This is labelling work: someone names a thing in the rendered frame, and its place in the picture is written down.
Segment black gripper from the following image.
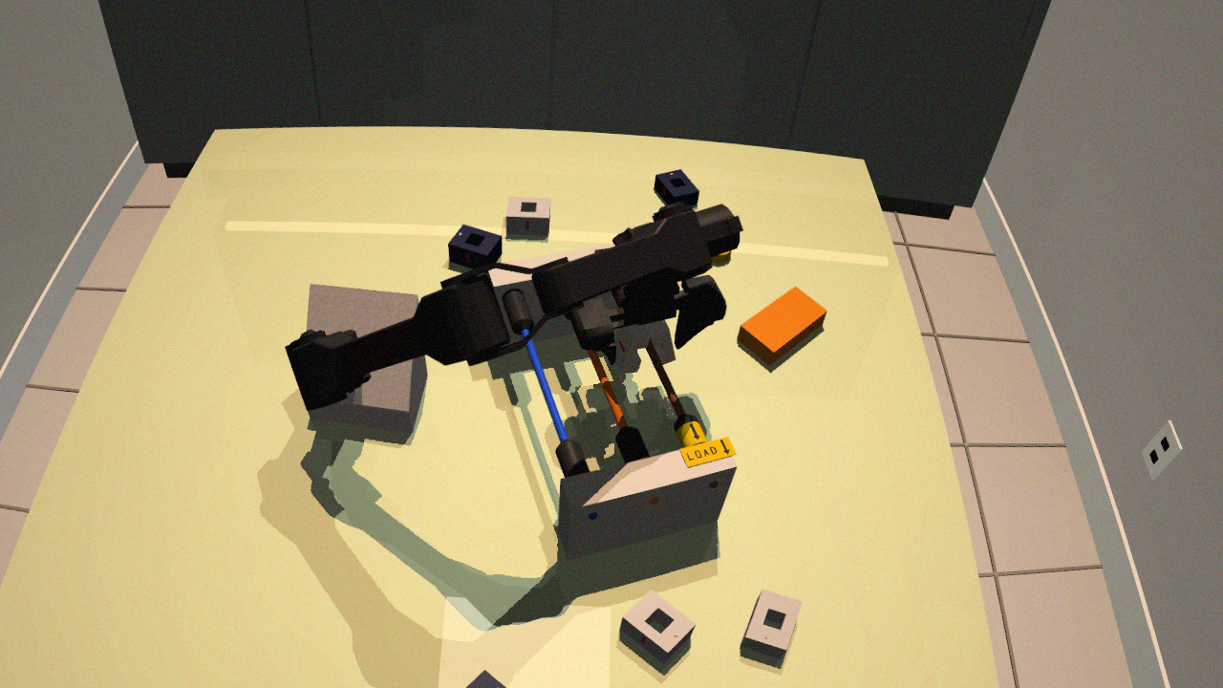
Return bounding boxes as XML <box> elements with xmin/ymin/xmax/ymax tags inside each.
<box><xmin>569</xmin><ymin>275</ymin><xmax>726</xmax><ymax>365</ymax></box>

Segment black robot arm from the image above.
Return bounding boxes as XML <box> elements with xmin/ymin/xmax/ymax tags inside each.
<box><xmin>285</xmin><ymin>200</ymin><xmax>744</xmax><ymax>411</ymax></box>

